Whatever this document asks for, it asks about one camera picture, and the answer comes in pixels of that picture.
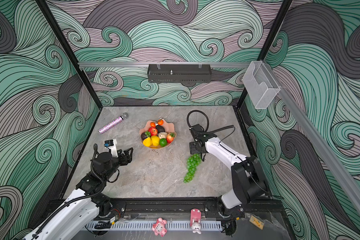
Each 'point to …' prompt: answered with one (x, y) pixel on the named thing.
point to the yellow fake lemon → (155, 140)
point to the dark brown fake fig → (143, 136)
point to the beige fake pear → (162, 135)
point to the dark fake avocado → (160, 129)
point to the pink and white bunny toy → (195, 217)
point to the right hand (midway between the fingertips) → (197, 148)
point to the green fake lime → (163, 142)
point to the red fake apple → (153, 131)
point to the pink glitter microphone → (113, 122)
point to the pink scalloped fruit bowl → (157, 135)
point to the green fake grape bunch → (193, 160)
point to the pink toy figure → (159, 227)
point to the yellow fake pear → (147, 142)
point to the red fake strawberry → (170, 137)
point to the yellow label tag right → (256, 222)
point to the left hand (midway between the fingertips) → (128, 148)
